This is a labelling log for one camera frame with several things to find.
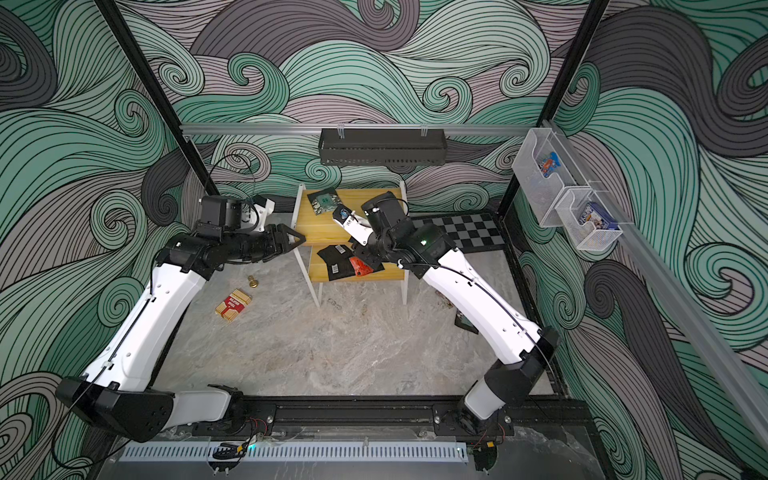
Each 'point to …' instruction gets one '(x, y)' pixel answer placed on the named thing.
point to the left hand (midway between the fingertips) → (297, 237)
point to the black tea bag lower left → (338, 247)
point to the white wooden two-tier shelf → (325, 245)
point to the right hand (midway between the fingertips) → (368, 235)
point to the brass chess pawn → (253, 282)
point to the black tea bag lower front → (338, 263)
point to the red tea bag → (359, 267)
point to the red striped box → (233, 304)
